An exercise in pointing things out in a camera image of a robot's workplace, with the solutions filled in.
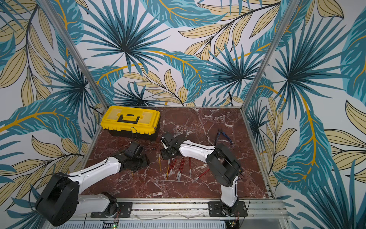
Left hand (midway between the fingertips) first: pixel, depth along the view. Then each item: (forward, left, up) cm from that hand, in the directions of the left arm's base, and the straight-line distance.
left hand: (147, 164), depth 86 cm
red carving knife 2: (-1, -20, -3) cm, 20 cm away
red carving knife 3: (+2, -22, -3) cm, 22 cm away
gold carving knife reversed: (+3, -7, -2) cm, 8 cm away
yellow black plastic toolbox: (+20, +8, +14) cm, 26 cm away
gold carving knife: (-5, +8, -3) cm, 10 cm away
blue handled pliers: (+27, -48, -1) cm, 55 cm away
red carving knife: (-2, -15, -2) cm, 15 cm away
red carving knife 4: (0, -26, -2) cm, 26 cm away
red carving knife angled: (-6, -31, -2) cm, 32 cm away
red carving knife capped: (0, -15, -2) cm, 15 cm away
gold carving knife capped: (-3, -13, -2) cm, 13 cm away
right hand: (+6, -10, +1) cm, 12 cm away
